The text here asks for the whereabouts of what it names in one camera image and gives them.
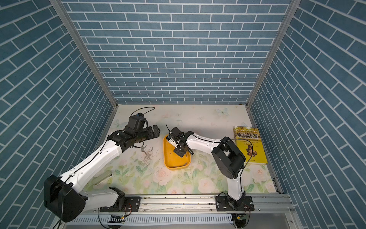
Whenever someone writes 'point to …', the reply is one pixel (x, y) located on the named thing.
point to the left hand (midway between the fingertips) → (158, 132)
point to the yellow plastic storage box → (172, 161)
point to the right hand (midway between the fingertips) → (181, 149)
